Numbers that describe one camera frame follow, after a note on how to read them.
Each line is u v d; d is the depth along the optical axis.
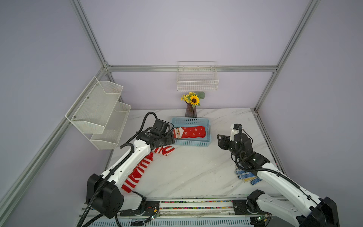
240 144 0.56
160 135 0.66
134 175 0.84
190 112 1.03
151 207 0.73
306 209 0.40
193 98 0.95
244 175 0.83
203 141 0.93
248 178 0.82
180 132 1.01
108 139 0.76
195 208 0.75
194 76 0.95
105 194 0.39
